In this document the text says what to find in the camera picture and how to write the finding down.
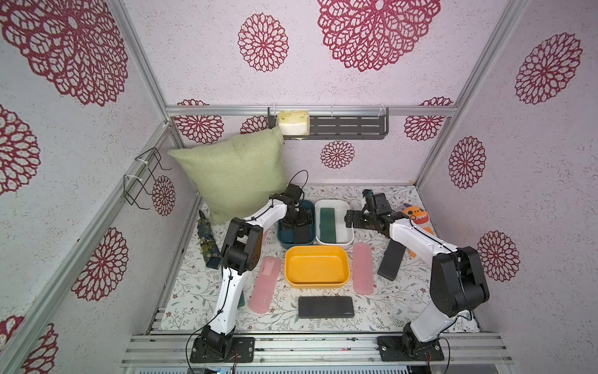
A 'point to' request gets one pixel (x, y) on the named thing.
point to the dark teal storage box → (292, 237)
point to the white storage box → (344, 235)
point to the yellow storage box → (317, 266)
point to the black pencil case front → (325, 307)
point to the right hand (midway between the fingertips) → (354, 214)
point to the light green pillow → (235, 174)
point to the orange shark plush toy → (420, 218)
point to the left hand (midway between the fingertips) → (304, 224)
